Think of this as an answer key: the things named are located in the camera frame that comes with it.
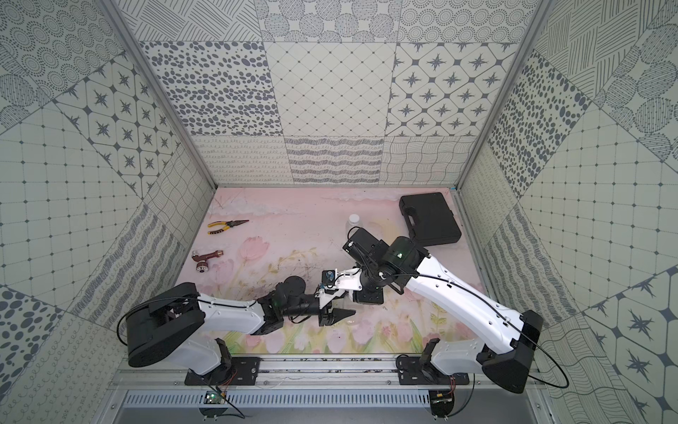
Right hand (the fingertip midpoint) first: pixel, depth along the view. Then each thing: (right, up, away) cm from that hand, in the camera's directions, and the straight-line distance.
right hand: (362, 288), depth 69 cm
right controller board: (+22, -33, +3) cm, 40 cm away
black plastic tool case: (+29, +17, +35) cm, 49 cm away
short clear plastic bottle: (-2, +17, +21) cm, 27 cm away
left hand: (-2, -4, +6) cm, 7 cm away
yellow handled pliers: (-54, +15, +38) cm, 68 cm away
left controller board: (-41, -31, +2) cm, 52 cm away
